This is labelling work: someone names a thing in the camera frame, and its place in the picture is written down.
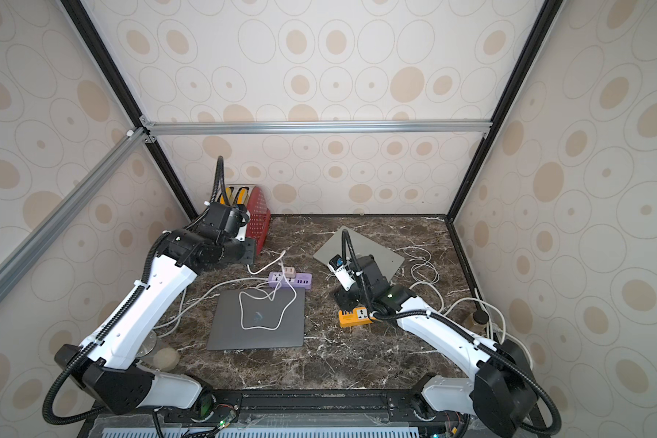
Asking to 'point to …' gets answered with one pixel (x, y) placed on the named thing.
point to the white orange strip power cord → (464, 298)
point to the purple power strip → (300, 281)
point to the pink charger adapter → (290, 272)
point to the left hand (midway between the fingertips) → (256, 246)
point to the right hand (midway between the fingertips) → (337, 289)
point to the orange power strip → (359, 317)
